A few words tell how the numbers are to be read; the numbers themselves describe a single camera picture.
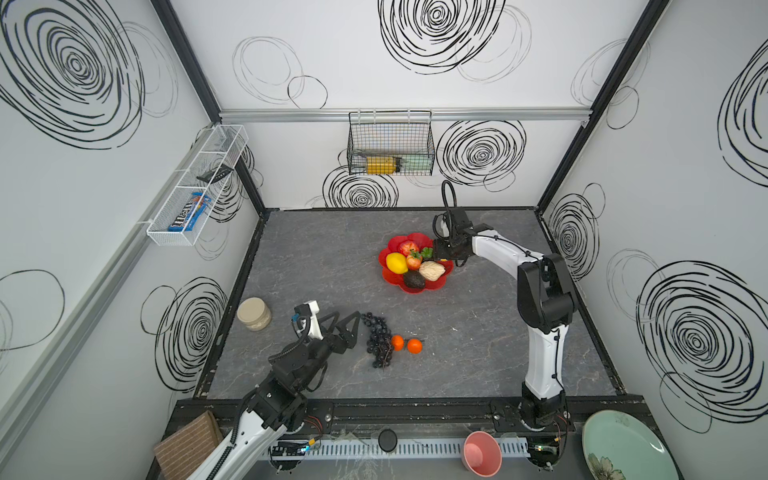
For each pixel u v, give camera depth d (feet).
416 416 2.47
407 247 3.27
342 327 2.19
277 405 1.93
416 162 2.84
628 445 2.27
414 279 3.08
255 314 2.79
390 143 3.25
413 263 3.14
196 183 2.37
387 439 2.06
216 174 2.50
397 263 3.23
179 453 2.21
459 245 2.43
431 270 3.14
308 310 2.22
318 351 2.23
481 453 2.26
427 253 3.25
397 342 2.71
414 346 2.71
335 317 2.59
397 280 3.16
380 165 2.86
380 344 2.70
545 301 1.77
